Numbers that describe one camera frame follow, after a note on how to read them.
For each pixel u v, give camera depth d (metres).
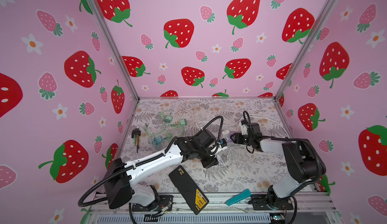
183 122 1.04
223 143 0.65
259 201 0.74
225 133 0.90
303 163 0.48
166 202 0.75
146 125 1.04
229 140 0.95
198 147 0.57
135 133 0.98
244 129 0.88
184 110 1.13
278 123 1.06
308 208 0.73
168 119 1.06
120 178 0.40
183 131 1.01
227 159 0.90
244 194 0.77
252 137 0.77
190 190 0.78
